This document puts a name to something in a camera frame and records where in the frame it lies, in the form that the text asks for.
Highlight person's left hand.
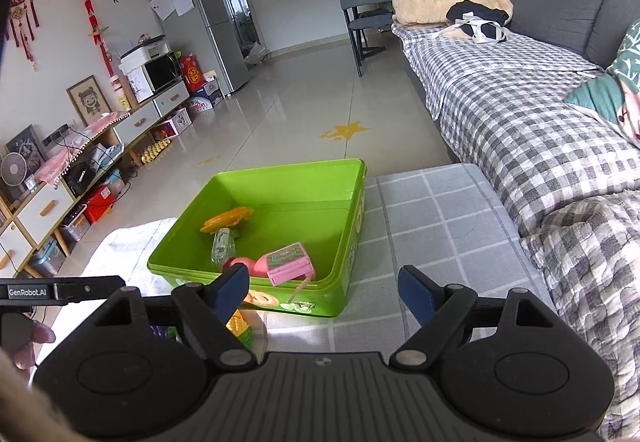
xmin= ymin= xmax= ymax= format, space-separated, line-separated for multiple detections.
xmin=1 ymin=312 xmax=55 ymax=374

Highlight yellow toy corn cob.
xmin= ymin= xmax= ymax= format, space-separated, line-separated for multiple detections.
xmin=226 ymin=310 xmax=253 ymax=349

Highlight pink toy egg shapes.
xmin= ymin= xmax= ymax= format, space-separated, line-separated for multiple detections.
xmin=222 ymin=255 xmax=268 ymax=277

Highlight clear plastic toy piece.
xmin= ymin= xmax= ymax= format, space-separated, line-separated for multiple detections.
xmin=210 ymin=228 xmax=235 ymax=269

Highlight wooden tv cabinet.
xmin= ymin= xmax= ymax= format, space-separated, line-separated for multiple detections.
xmin=1 ymin=80 xmax=189 ymax=277

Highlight pink toy cash register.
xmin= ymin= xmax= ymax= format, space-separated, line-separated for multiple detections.
xmin=266 ymin=242 xmax=316 ymax=286

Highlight green plastic storage box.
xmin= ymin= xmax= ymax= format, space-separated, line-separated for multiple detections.
xmin=148 ymin=158 xmax=367 ymax=318

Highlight small white desk fan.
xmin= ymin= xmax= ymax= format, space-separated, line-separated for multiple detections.
xmin=1 ymin=152 xmax=27 ymax=195

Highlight dark framed picture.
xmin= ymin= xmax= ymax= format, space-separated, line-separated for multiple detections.
xmin=6 ymin=125 xmax=48 ymax=175

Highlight grey checkered sofa cover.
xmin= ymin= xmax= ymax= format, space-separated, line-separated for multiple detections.
xmin=393 ymin=24 xmax=639 ymax=441

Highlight framed cartoon picture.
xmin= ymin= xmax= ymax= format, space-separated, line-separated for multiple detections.
xmin=66 ymin=75 xmax=112 ymax=125

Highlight red gift box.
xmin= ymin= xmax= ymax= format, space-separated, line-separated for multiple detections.
xmin=178 ymin=54 xmax=206 ymax=92

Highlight white microwave oven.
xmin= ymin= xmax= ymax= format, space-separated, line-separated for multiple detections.
xmin=125 ymin=52 xmax=181 ymax=103

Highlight white printer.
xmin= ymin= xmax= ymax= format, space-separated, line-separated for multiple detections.
xmin=118 ymin=35 xmax=171 ymax=74

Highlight teal patterned cushion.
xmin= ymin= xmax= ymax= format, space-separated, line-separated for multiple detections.
xmin=563 ymin=21 xmax=640 ymax=147

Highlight red chinese knot ornament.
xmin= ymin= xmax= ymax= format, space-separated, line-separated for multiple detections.
xmin=6 ymin=0 xmax=40 ymax=71

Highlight black white clothing item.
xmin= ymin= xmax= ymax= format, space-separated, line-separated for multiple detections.
xmin=437 ymin=0 xmax=510 ymax=45

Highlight silver refrigerator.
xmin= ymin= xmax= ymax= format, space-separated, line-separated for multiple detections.
xmin=150 ymin=0 xmax=250 ymax=96

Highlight grey office chair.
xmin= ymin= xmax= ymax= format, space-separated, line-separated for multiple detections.
xmin=340 ymin=0 xmax=394 ymax=77

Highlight red chili string decoration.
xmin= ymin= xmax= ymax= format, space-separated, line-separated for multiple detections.
xmin=82 ymin=0 xmax=114 ymax=77

